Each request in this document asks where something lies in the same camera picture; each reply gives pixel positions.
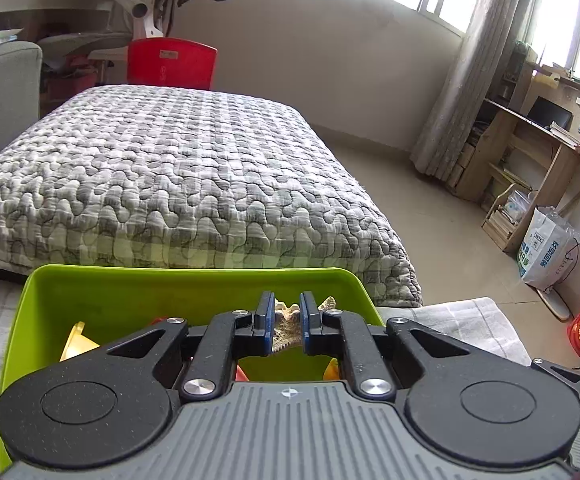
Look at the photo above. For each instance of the grey patterned curtain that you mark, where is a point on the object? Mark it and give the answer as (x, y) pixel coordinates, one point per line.
(469, 85)

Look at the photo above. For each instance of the grey checked bed sheet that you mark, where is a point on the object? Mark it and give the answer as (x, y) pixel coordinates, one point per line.
(444, 325)

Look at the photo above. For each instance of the black monitor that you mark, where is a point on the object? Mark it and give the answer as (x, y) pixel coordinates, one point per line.
(549, 112)

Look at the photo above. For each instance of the grey quilted cushion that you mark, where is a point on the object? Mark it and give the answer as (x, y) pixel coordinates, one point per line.
(170, 175)

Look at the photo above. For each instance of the white office chair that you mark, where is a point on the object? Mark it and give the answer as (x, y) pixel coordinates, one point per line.
(147, 10)

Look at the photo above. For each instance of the white printed bag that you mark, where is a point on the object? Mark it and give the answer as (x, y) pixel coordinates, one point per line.
(544, 255)

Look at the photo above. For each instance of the yellow toy pot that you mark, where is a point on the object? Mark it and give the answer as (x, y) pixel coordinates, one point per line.
(77, 345)

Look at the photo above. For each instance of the beige starfish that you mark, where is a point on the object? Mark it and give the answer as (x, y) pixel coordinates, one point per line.
(287, 332)

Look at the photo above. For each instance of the red plastic chair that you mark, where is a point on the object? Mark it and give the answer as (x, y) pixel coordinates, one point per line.
(170, 65)

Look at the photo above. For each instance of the grey sofa armrest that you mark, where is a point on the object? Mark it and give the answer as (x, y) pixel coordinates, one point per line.
(0, 100)

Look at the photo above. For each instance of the pink toy pig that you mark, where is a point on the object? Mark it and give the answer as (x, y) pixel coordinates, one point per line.
(240, 374)

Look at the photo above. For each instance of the green plastic box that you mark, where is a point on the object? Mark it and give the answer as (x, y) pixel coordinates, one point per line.
(120, 295)

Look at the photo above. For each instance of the orange toy pumpkin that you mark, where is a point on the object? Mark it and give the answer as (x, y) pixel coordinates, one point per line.
(331, 370)

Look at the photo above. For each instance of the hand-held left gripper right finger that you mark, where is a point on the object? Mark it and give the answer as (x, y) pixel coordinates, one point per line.
(307, 317)

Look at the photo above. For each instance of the wooden shelf desk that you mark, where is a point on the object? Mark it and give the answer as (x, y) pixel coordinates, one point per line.
(559, 165)

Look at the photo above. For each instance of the white fan base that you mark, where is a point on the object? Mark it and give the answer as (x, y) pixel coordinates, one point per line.
(557, 305)

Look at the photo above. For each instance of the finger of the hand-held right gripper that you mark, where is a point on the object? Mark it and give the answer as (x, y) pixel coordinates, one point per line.
(554, 371)

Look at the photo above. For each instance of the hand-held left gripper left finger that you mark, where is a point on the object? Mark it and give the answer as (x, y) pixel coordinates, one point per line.
(266, 315)

